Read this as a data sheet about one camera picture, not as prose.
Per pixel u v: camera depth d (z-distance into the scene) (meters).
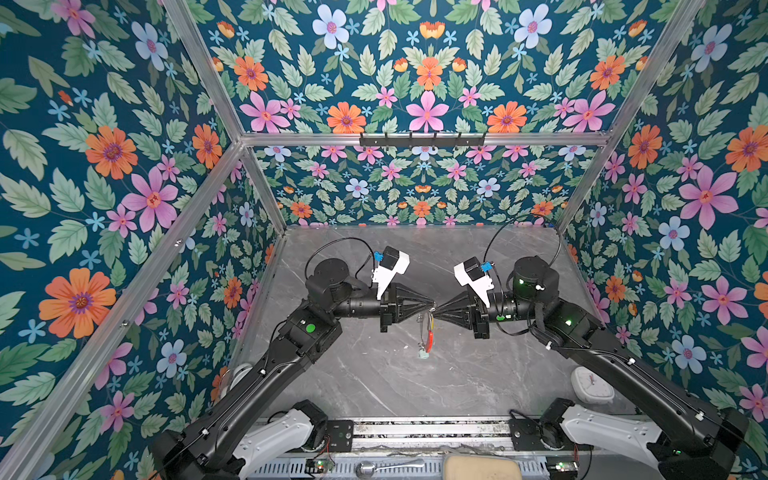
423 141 0.92
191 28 0.70
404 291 0.55
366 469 0.68
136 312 0.56
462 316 0.55
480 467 0.67
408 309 0.56
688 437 0.38
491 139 1.87
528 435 0.74
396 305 0.50
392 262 0.50
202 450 0.38
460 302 0.56
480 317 0.51
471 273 0.51
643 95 0.81
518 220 1.23
